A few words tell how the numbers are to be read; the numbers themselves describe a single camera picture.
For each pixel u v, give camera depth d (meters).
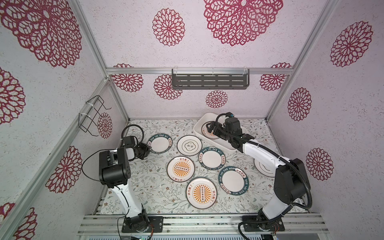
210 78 0.97
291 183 0.45
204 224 0.76
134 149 0.78
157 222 0.75
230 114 0.79
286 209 0.56
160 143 1.06
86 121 0.75
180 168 0.93
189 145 1.03
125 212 0.61
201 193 0.83
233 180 0.88
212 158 0.98
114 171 0.52
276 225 0.73
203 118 1.13
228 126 0.69
